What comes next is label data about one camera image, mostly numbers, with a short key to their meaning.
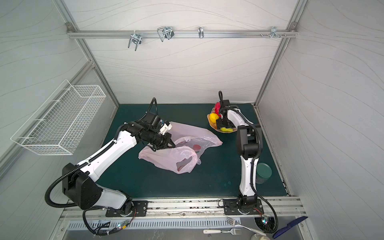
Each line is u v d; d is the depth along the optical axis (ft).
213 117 3.40
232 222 2.29
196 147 3.12
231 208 2.40
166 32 2.51
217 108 3.40
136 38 2.60
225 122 2.77
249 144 1.88
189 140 2.63
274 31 2.51
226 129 3.22
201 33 2.56
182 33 2.57
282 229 2.23
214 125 3.38
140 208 2.42
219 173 2.83
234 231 2.22
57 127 2.21
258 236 2.19
